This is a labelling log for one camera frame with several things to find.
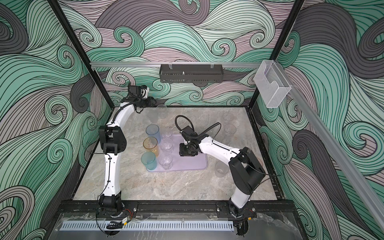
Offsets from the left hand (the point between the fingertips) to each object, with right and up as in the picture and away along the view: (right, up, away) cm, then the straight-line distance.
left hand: (155, 99), depth 103 cm
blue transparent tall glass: (+1, -21, -9) cm, 23 cm away
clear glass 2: (+53, -13, +7) cm, 55 cm away
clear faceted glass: (+10, -30, -12) cm, 34 cm away
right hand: (+20, -34, -16) cm, 42 cm away
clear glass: (+9, -22, -2) cm, 24 cm away
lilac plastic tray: (+21, -40, -14) cm, 48 cm away
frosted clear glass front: (+43, -43, -17) cm, 63 cm away
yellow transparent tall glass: (-1, -30, -11) cm, 32 cm away
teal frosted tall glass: (0, -39, -15) cm, 41 cm away
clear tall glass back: (+9, -39, -12) cm, 42 cm away
